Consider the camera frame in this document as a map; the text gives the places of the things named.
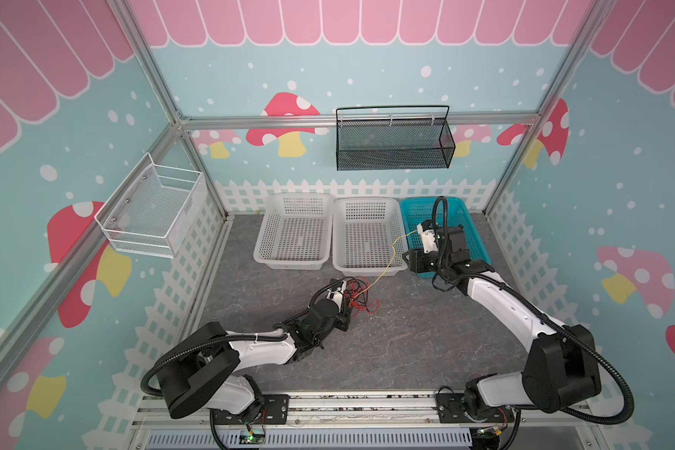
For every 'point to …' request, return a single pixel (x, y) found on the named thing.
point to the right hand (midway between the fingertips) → (410, 253)
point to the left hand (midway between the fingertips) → (348, 305)
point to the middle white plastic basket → (368, 237)
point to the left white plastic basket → (296, 232)
